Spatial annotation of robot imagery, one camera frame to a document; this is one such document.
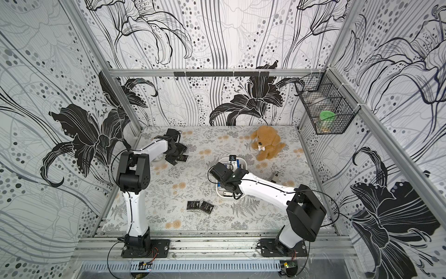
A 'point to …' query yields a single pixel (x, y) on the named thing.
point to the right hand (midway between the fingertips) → (232, 177)
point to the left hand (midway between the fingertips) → (183, 156)
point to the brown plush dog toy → (267, 142)
